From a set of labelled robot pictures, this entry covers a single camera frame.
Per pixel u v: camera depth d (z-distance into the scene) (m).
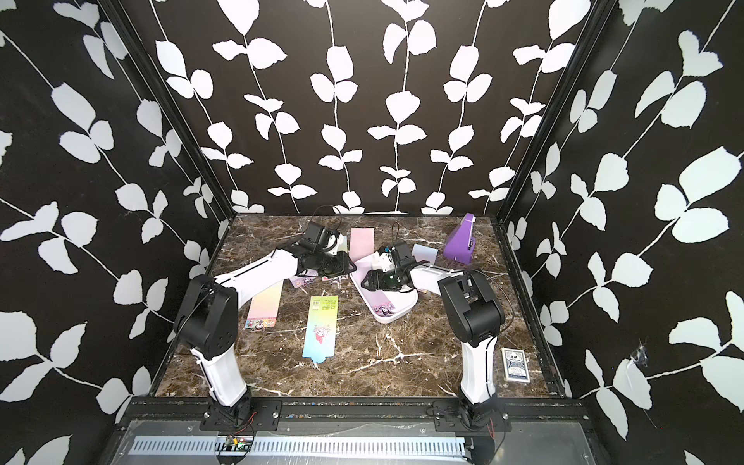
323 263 0.78
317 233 0.73
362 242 1.14
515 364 0.82
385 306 0.93
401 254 0.81
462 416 0.65
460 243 1.03
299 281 1.00
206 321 0.48
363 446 0.70
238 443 0.71
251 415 0.72
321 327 0.90
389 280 0.87
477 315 0.53
